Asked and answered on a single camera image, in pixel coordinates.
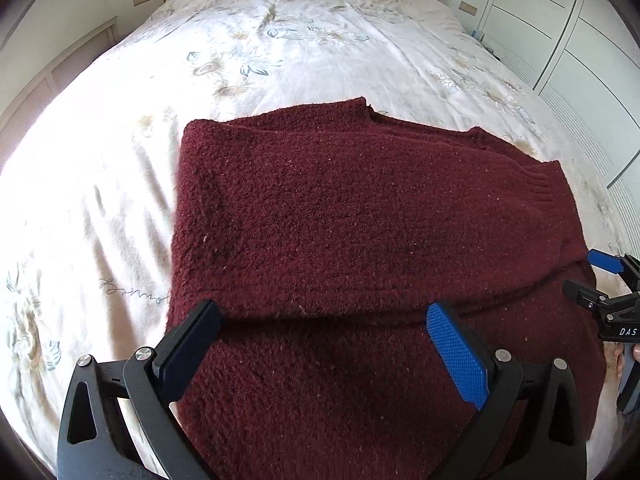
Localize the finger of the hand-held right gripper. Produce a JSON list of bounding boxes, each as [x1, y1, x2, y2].
[[587, 248, 640, 293], [562, 280, 640, 322]]

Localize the white wardrobe doors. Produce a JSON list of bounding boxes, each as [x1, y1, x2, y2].
[[475, 0, 640, 191]]

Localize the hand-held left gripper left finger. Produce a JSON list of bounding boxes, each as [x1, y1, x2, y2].
[[56, 299, 223, 480]]

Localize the wooden nightstand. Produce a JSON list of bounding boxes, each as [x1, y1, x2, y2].
[[470, 30, 507, 60]]

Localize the white floral bed blanket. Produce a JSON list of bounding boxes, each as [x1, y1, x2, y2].
[[0, 0, 632, 480]]

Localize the white window bench cabinet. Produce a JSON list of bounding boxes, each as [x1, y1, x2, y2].
[[0, 15, 118, 128]]

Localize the dark red knit sweater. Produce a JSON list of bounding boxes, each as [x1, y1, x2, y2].
[[166, 96, 608, 480]]

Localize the person's right hand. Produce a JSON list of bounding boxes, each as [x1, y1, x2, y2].
[[611, 343, 640, 380]]

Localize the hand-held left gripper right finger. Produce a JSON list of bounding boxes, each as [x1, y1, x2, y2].
[[426, 302, 589, 480]]

